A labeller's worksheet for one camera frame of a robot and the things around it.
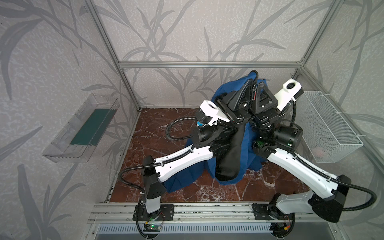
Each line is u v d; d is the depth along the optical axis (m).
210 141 0.38
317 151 0.73
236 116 0.34
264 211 0.74
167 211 0.77
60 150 0.58
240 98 0.34
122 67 0.95
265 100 0.38
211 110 0.32
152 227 0.71
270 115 0.36
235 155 0.47
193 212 0.75
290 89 0.38
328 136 0.62
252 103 0.37
